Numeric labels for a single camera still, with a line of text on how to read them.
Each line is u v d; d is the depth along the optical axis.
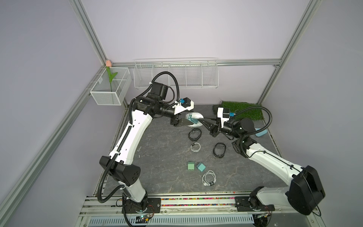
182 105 0.54
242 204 0.74
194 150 0.93
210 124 0.60
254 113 1.09
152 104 0.48
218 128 0.59
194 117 0.61
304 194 0.40
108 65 0.89
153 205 0.74
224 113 0.53
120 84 1.04
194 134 1.00
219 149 0.94
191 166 0.85
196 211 0.74
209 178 0.83
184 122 0.59
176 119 0.57
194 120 0.62
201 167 0.85
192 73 1.08
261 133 1.01
